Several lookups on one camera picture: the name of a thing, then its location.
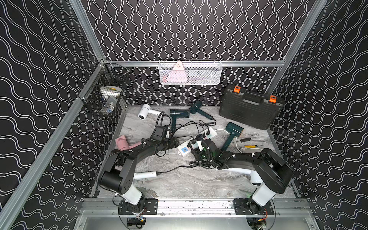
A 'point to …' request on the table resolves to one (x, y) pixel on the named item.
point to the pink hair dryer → (121, 143)
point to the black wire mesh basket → (105, 93)
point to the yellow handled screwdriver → (253, 146)
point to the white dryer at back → (146, 109)
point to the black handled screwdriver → (245, 139)
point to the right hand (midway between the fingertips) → (195, 148)
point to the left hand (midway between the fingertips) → (175, 141)
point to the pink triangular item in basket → (178, 74)
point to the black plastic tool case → (252, 109)
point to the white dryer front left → (142, 175)
